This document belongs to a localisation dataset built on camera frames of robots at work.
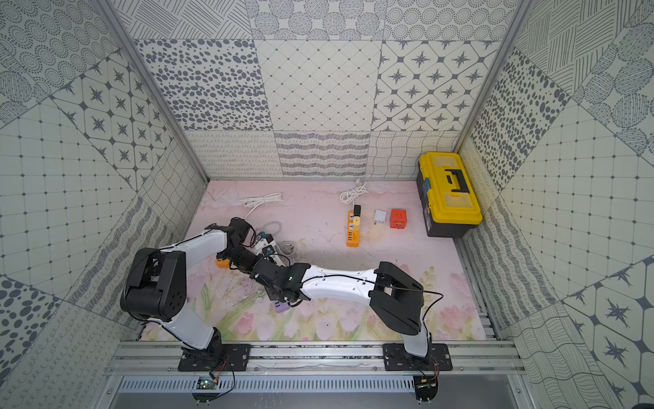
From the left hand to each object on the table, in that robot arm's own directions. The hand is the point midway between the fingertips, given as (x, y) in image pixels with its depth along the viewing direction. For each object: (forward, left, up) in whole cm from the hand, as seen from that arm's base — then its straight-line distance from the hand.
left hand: (268, 271), depth 88 cm
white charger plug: (+25, -42, -1) cm, 49 cm away
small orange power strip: (+16, -30, -1) cm, 34 cm away
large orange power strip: (+3, +17, 0) cm, 17 cm away
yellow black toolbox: (+24, -66, +12) cm, 71 cm away
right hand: (-5, -6, +4) cm, 9 cm away
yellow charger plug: (+20, -32, +3) cm, 38 cm away
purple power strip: (-12, -6, -2) cm, 13 cm away
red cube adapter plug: (+23, -49, +1) cm, 54 cm away
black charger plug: (+25, -32, +4) cm, 41 cm away
